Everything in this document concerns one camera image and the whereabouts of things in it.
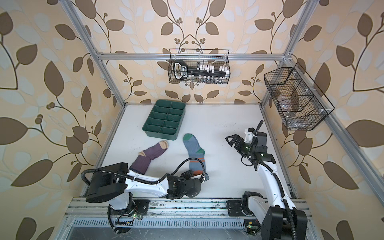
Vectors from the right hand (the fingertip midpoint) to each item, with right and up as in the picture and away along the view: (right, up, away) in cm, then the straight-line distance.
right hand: (231, 143), depth 82 cm
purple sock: (-53, -13, +9) cm, 56 cm away
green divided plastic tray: (-42, +13, +23) cm, 50 cm away
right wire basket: (+33, +21, -8) cm, 40 cm away
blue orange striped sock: (-20, -7, +12) cm, 25 cm away
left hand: (-19, -20, 0) cm, 27 cm away
